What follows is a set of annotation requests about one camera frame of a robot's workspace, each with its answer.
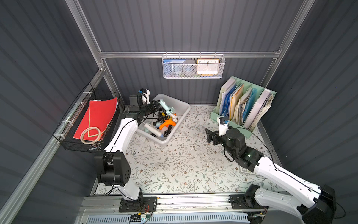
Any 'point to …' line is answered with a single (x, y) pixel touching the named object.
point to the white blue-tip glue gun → (157, 132)
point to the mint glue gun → (168, 110)
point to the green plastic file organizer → (244, 104)
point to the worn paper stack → (266, 106)
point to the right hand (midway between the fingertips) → (217, 126)
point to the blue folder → (224, 101)
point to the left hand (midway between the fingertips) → (158, 103)
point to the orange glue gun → (166, 122)
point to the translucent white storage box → (181, 108)
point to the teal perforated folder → (249, 102)
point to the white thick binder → (262, 99)
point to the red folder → (98, 113)
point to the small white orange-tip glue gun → (174, 115)
